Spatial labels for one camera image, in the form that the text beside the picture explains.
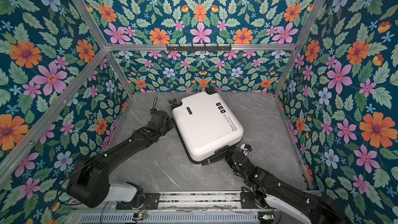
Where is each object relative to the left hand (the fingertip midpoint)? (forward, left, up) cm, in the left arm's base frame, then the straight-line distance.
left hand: (175, 118), depth 86 cm
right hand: (-19, -25, -9) cm, 33 cm away
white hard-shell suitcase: (-8, -17, +4) cm, 19 cm away
